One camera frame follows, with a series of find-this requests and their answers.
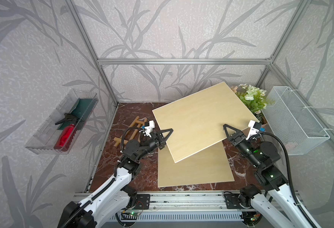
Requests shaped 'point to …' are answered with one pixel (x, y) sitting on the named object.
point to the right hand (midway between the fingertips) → (224, 127)
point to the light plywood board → (210, 165)
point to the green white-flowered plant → (251, 97)
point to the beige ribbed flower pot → (264, 125)
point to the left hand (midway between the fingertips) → (172, 133)
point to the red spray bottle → (65, 137)
